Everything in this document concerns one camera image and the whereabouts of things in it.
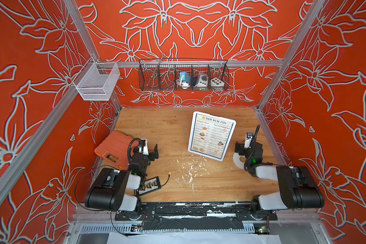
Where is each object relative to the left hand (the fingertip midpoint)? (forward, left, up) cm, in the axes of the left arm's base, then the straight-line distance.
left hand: (148, 143), depth 89 cm
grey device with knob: (+33, -31, +24) cm, 51 cm away
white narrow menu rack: (+3, -36, +8) cm, 37 cm away
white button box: (+35, -40, +21) cm, 57 cm away
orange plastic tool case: (-3, +22, -4) cm, 22 cm away
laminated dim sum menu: (+3, -36, +8) cm, 37 cm away
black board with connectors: (-22, -5, -7) cm, 23 cm away
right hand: (+7, -58, -1) cm, 58 cm away
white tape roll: (-3, -54, -7) cm, 54 cm away
